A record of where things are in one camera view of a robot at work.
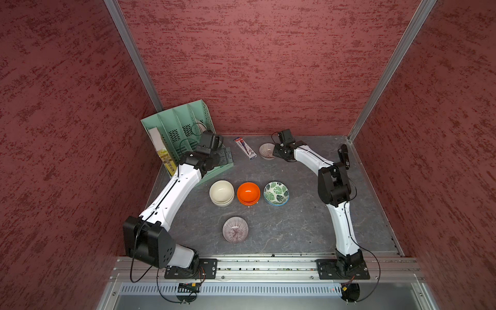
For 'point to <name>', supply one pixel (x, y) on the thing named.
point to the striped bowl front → (235, 229)
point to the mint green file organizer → (181, 128)
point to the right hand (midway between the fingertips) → (277, 153)
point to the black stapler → (343, 155)
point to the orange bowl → (248, 194)
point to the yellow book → (162, 151)
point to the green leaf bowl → (276, 193)
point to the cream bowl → (221, 193)
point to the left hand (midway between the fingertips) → (219, 159)
